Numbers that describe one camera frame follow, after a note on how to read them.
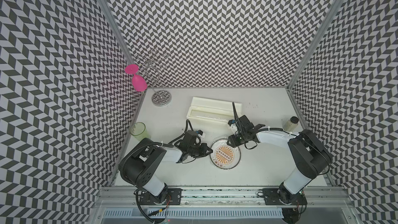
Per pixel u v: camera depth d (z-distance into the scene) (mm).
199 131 867
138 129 959
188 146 708
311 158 458
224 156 862
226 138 883
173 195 726
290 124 890
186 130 737
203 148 782
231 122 847
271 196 736
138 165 450
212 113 1083
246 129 721
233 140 806
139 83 942
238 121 738
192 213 693
